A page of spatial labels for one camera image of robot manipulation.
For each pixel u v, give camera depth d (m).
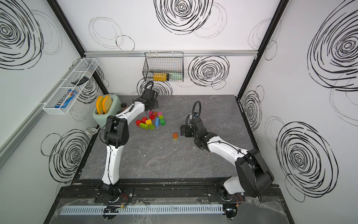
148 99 0.83
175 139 0.95
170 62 0.96
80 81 0.78
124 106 1.02
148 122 1.02
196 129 0.66
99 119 0.92
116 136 0.61
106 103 0.89
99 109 0.89
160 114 1.07
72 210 0.77
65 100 0.67
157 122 1.02
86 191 0.78
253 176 0.43
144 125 0.99
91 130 1.00
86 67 0.91
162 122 1.02
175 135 0.94
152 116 1.05
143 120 1.02
